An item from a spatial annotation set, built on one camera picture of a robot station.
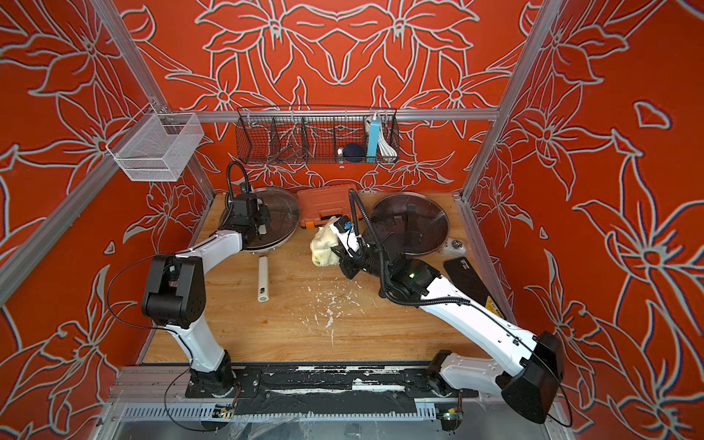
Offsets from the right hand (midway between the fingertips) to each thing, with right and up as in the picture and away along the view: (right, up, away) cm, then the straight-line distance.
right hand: (327, 247), depth 68 cm
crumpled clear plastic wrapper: (+44, -3, +29) cm, 53 cm away
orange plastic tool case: (-8, +12, +41) cm, 44 cm away
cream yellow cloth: (-2, 0, -2) cm, 2 cm away
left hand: (-28, +13, +28) cm, 41 cm away
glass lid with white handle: (-22, +8, +45) cm, 51 cm away
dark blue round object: (+7, +31, +27) cm, 41 cm away
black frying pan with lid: (+25, +6, +22) cm, 34 cm away
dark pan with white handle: (-23, +1, +18) cm, 29 cm away
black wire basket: (-6, +39, +31) cm, 51 cm away
